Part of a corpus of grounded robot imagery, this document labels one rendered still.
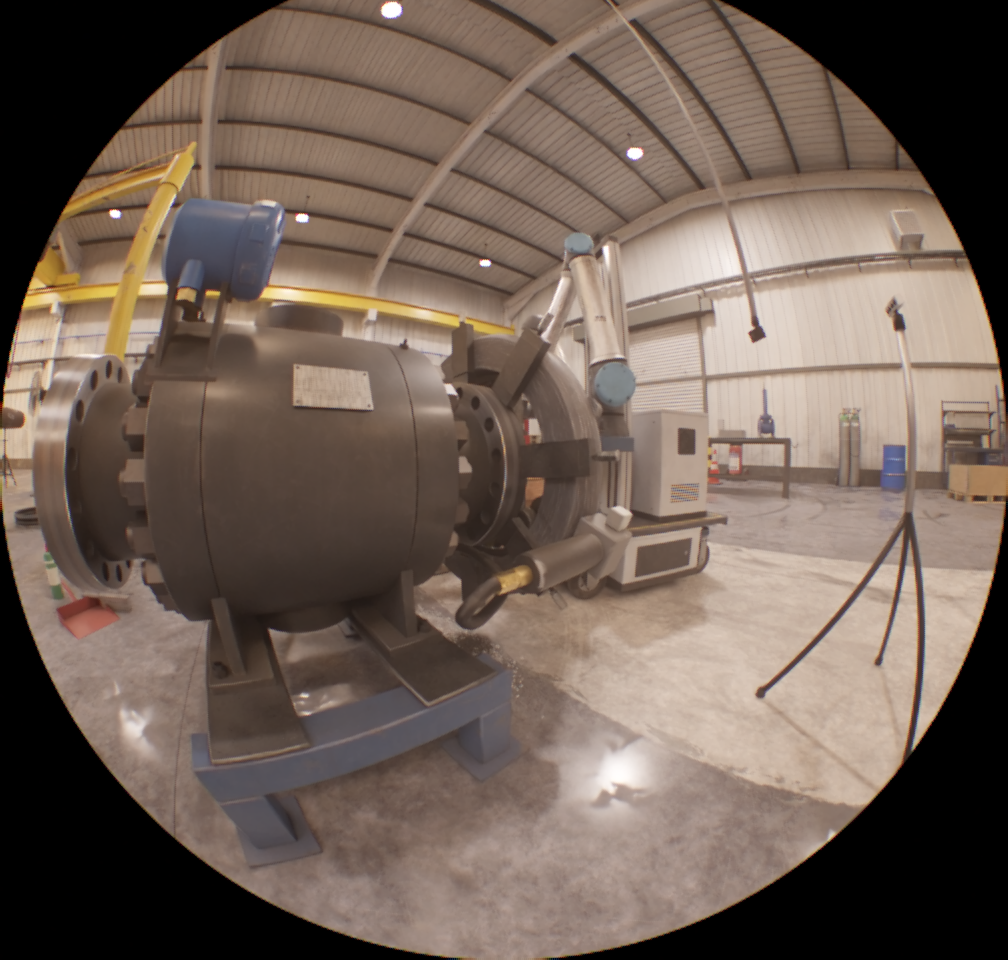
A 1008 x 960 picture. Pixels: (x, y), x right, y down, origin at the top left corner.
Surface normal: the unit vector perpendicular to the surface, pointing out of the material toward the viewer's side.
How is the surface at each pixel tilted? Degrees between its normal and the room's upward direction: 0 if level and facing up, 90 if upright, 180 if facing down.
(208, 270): 146
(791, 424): 90
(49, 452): 80
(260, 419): 74
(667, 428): 90
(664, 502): 90
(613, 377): 95
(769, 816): 0
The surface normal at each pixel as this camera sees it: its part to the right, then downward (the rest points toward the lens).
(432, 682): 0.01, -1.00
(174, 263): 0.37, 0.84
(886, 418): -0.79, 0.00
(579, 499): 0.18, 0.17
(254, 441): 0.68, -0.16
